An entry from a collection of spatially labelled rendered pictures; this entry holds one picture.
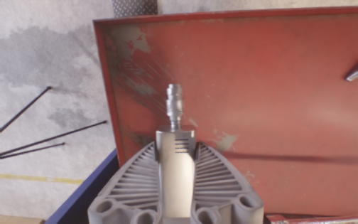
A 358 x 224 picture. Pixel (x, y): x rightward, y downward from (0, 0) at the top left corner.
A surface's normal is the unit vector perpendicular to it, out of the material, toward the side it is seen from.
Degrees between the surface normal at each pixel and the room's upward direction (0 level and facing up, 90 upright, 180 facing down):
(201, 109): 0
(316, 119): 0
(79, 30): 0
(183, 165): 13
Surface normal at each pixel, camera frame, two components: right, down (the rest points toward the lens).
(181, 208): 0.01, 0.11
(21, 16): -0.08, 0.31
